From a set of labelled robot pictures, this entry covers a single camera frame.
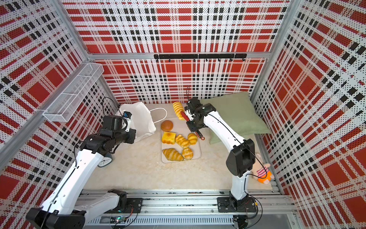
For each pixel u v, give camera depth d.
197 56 0.88
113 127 0.55
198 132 0.79
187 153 0.88
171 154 0.88
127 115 0.65
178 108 0.91
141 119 0.89
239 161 0.47
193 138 0.97
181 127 1.05
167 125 1.02
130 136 0.66
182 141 0.95
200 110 0.58
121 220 0.69
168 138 0.96
